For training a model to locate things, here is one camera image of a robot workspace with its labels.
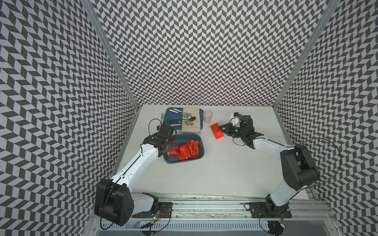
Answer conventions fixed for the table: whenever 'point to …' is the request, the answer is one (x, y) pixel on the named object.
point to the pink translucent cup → (207, 115)
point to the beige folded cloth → (189, 112)
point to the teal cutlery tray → (173, 116)
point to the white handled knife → (174, 111)
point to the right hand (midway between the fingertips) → (218, 128)
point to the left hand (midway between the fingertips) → (163, 148)
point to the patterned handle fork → (162, 116)
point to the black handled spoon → (191, 119)
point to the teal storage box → (183, 147)
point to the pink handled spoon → (188, 124)
